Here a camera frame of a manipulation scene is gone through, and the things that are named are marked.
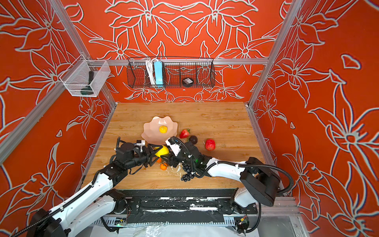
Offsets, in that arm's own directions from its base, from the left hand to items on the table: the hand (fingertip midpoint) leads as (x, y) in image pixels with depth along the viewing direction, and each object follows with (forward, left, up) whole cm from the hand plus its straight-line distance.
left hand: (162, 150), depth 75 cm
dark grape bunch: (-8, -13, -15) cm, 22 cm away
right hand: (0, 0, -1) cm, 1 cm away
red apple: (+12, -26, -11) cm, 31 cm away
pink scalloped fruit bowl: (+19, +13, -14) cm, 27 cm away
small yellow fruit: (+22, +5, -12) cm, 26 cm away
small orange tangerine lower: (-3, +1, -14) cm, 14 cm away
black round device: (+45, -10, +12) cm, 47 cm away
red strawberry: (+20, -10, -13) cm, 26 cm away
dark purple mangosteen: (+16, -16, -13) cm, 26 cm away
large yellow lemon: (0, -1, 0) cm, 1 cm away
